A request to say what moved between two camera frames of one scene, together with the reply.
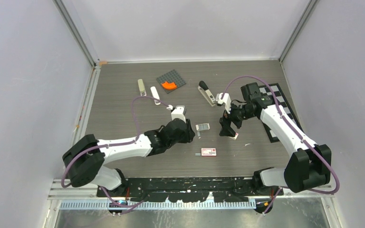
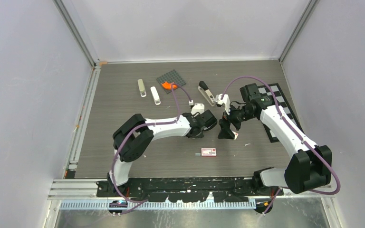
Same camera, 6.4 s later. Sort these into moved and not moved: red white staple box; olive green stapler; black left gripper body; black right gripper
Moved: black left gripper body
Not moved: black right gripper; red white staple box; olive green stapler
